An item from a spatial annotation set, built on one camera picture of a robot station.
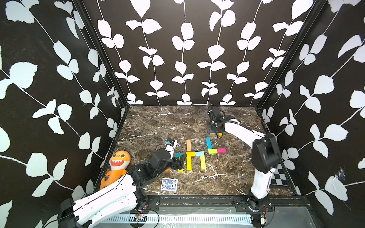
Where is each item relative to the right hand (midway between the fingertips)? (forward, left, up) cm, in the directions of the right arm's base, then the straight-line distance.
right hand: (209, 126), depth 95 cm
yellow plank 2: (-27, +18, -10) cm, 34 cm away
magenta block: (-12, -9, -10) cm, 19 cm away
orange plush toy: (-25, +54, -1) cm, 59 cm away
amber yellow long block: (-1, -9, -9) cm, 12 cm away
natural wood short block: (-9, +14, -9) cm, 19 cm away
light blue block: (-15, +7, -10) cm, 19 cm away
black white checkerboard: (-31, -39, -9) cm, 51 cm away
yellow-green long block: (-24, +5, -10) cm, 26 cm away
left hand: (-23, +18, +8) cm, 30 cm away
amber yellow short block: (-16, +13, -9) cm, 22 cm away
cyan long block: (-7, 0, -10) cm, 12 cm away
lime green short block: (-13, -2, -10) cm, 17 cm away
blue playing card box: (-35, +25, -8) cm, 44 cm away
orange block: (-27, +27, -9) cm, 39 cm away
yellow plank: (-22, +13, -9) cm, 27 cm away
